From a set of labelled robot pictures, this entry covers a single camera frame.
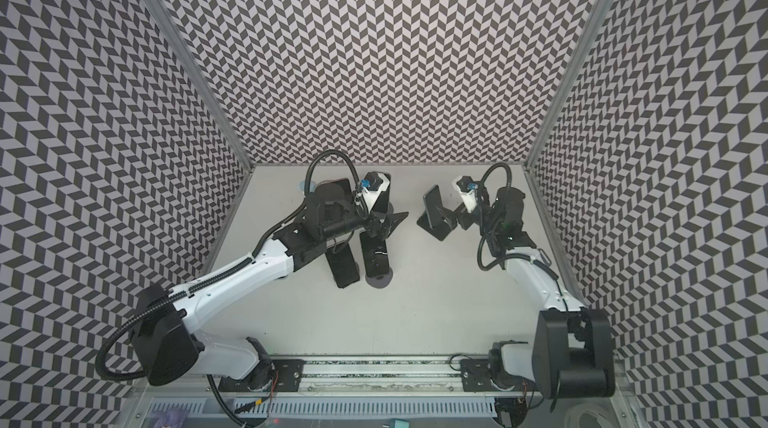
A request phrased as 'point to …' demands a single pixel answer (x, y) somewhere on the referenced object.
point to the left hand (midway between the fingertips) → (396, 203)
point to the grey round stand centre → (379, 281)
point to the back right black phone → (433, 204)
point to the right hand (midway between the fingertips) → (450, 200)
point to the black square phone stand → (440, 229)
